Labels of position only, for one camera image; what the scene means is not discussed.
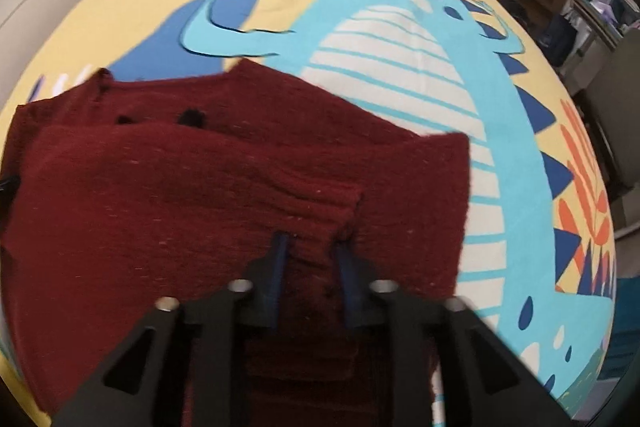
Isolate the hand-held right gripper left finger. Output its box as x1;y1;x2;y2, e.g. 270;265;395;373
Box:
50;232;291;427

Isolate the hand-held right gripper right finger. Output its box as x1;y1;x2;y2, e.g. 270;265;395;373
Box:
334;243;576;427

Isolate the dark red knit sweater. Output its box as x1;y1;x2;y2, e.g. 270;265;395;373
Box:
0;59;473;427

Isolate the yellow dinosaur printed blanket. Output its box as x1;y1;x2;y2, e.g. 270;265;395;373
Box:
0;0;618;427

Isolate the dark blue bag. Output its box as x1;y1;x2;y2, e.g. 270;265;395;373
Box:
537;14;578;68

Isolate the grey study desk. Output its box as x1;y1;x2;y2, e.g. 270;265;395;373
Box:
565;0;640;52

